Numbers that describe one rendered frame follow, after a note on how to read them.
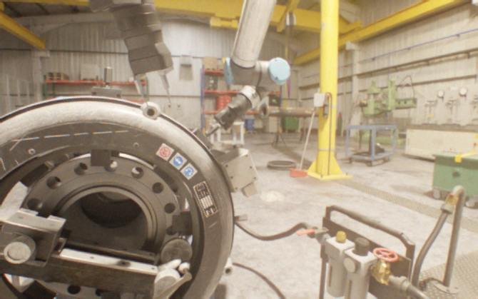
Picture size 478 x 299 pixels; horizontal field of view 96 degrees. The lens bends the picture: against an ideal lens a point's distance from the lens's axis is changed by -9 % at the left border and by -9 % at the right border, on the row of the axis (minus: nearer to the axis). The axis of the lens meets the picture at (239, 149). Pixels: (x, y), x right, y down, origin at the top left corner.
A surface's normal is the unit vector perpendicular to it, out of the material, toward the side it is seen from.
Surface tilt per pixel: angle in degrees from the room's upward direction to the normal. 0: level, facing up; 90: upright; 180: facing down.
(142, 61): 113
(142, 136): 90
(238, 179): 90
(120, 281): 90
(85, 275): 90
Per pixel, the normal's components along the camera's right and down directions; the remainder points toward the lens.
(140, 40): -0.10, 0.63
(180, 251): 0.40, 0.11
